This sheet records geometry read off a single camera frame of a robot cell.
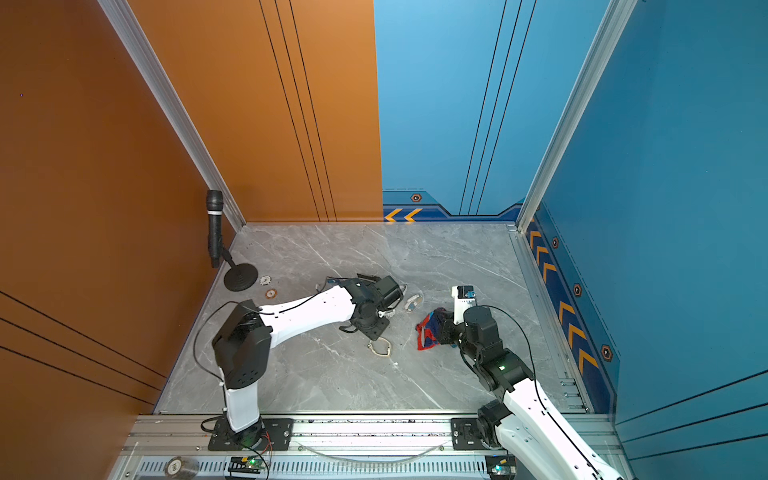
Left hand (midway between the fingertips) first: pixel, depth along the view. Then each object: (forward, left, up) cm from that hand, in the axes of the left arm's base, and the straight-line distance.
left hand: (376, 324), depth 87 cm
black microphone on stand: (+19, +48, -4) cm, 52 cm away
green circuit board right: (-33, -32, -7) cm, 46 cm away
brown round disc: (+13, +37, -5) cm, 39 cm away
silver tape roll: (-35, +41, +1) cm, 54 cm away
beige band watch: (-8, -3, -3) cm, 9 cm away
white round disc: (+18, +40, -5) cm, 45 cm away
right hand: (-1, -17, +9) cm, 19 cm away
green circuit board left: (-34, +30, -7) cm, 46 cm away
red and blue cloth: (-4, -14, +3) cm, 15 cm away
